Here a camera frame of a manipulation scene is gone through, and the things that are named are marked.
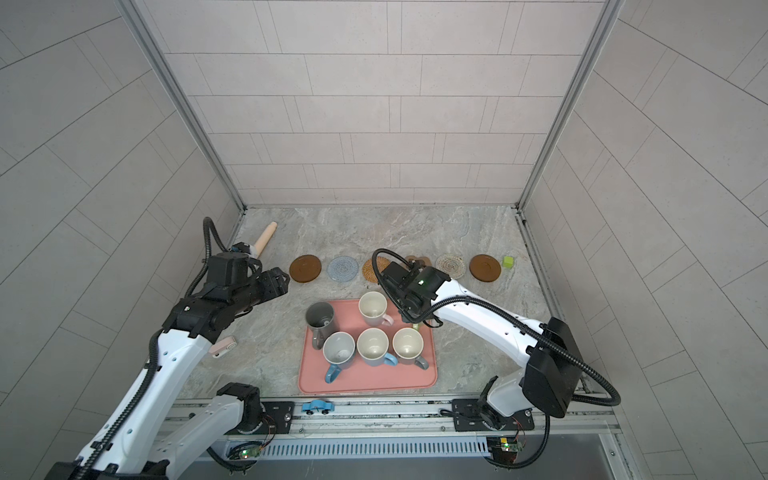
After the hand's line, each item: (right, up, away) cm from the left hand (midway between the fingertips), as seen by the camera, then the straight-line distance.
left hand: (285, 275), depth 76 cm
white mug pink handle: (+22, -11, +10) cm, 26 cm away
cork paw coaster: (+37, +1, +26) cm, 45 cm away
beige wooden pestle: (-18, +8, +28) cm, 34 cm away
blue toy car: (+10, -30, -5) cm, 32 cm away
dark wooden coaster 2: (+58, -1, +24) cm, 63 cm away
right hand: (+34, -11, +3) cm, 36 cm away
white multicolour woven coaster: (+47, 0, +23) cm, 52 cm away
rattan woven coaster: (+19, -1, +23) cm, 29 cm away
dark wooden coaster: (-2, -1, +24) cm, 24 cm away
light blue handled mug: (+22, -20, +5) cm, 30 cm away
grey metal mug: (+7, -14, +8) cm, 17 cm away
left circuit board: (-3, -37, -12) cm, 39 cm away
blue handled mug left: (+13, -21, +4) cm, 25 cm away
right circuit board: (+54, -39, -8) cm, 67 cm away
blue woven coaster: (+11, -1, +23) cm, 25 cm away
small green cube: (+66, +1, +23) cm, 70 cm away
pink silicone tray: (+31, -27, +1) cm, 41 cm away
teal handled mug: (+32, -21, +5) cm, 38 cm away
